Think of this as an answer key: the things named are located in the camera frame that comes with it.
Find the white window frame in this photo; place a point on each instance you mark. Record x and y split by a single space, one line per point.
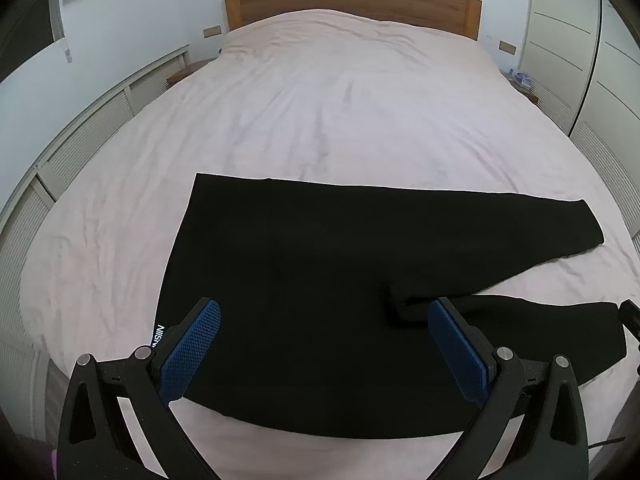
59 15

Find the wooden nightstand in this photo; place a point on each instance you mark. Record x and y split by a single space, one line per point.
187 71
530 94

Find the wooden wall switch plate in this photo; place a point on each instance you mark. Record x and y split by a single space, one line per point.
507 46
211 31

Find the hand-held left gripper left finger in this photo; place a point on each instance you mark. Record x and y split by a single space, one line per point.
192 345

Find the black pants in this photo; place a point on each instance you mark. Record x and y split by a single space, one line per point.
300 260

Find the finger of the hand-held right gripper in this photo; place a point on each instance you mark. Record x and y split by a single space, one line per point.
631 317

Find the white wardrobe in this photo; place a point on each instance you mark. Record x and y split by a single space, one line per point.
590 60

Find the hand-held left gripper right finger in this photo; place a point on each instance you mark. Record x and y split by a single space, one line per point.
457 345

